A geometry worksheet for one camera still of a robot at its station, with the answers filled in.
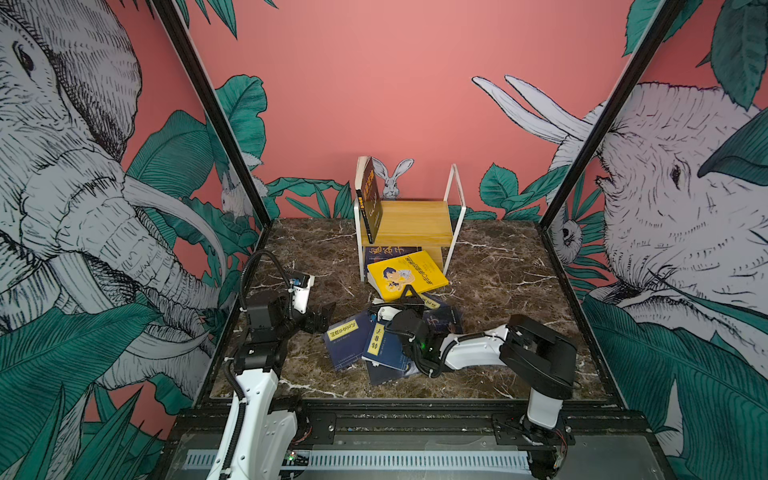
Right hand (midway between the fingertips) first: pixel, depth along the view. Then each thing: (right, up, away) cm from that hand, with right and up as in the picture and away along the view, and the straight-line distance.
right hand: (410, 283), depth 83 cm
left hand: (-25, -2, -5) cm, 26 cm away
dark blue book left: (-19, -17, +5) cm, 26 cm away
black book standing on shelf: (-11, +24, 0) cm, 26 cm away
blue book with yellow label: (-7, -18, +1) cm, 20 cm away
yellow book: (-5, +1, +3) cm, 6 cm away
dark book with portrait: (+9, -13, +7) cm, 18 cm away
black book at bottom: (-8, -25, -1) cm, 26 cm away
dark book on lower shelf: (-9, +8, +21) cm, 24 cm away
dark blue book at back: (+9, -7, +14) cm, 18 cm away
